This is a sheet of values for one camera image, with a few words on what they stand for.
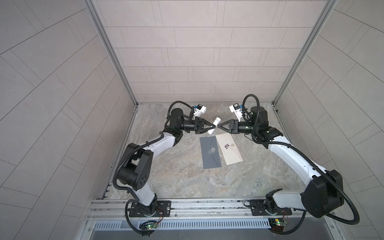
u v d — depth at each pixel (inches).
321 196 15.5
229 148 36.0
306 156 18.0
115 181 15.9
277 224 26.8
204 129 27.3
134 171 17.5
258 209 27.9
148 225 25.6
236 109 26.7
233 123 25.6
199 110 28.4
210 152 35.6
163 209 27.9
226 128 27.6
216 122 27.8
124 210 26.2
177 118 24.9
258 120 22.4
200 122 26.7
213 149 35.9
